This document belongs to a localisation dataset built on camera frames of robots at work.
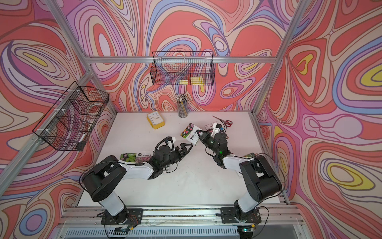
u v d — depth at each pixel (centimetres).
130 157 94
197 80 91
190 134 88
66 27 75
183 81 83
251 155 95
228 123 112
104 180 47
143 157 95
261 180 46
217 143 68
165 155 68
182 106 108
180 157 77
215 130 81
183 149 76
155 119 112
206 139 78
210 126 111
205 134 81
